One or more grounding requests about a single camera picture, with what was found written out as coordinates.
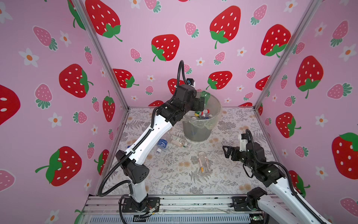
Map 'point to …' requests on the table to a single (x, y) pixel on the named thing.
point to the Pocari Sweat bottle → (161, 144)
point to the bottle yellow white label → (204, 166)
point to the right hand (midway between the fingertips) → (229, 146)
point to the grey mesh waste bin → (196, 134)
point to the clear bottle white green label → (176, 141)
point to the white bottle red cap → (206, 111)
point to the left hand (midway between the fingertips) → (197, 97)
